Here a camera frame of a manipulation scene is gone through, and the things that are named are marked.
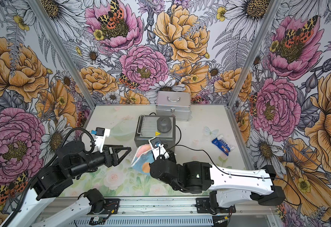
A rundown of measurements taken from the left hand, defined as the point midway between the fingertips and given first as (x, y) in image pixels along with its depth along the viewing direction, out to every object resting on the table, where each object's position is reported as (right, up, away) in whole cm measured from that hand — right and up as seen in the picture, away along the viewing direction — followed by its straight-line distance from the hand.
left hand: (126, 153), depth 61 cm
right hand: (+12, -1, +1) cm, 12 cm away
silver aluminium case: (+23, +25, +45) cm, 57 cm away
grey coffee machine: (+15, +11, +10) cm, 21 cm away
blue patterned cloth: (+8, -1, -2) cm, 8 cm away
